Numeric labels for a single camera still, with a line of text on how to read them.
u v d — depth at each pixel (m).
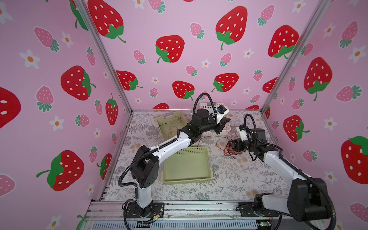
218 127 0.68
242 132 0.78
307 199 0.41
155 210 0.74
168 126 1.10
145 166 0.47
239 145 0.77
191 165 0.91
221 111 0.63
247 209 0.74
